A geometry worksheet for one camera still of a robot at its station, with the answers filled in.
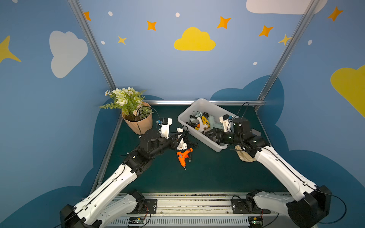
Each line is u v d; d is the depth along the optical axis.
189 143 1.01
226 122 0.70
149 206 0.75
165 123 0.59
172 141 0.58
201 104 1.14
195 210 0.73
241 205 0.74
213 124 1.00
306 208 0.43
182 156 0.91
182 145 0.66
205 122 1.05
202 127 1.01
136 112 0.93
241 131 0.58
